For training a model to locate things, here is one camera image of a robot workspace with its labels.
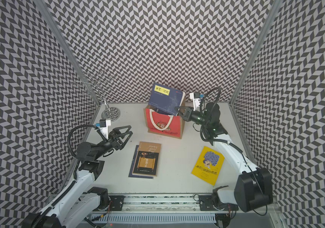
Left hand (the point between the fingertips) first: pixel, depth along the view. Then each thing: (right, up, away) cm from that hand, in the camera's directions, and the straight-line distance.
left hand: (132, 131), depth 66 cm
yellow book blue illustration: (+41, -23, +18) cm, 51 cm away
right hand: (+20, +10, +5) cm, 23 cm away
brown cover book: (+4, -19, +19) cm, 27 cm away
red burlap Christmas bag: (+11, +3, +24) cm, 27 cm away
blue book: (-5, -23, +17) cm, 29 cm away
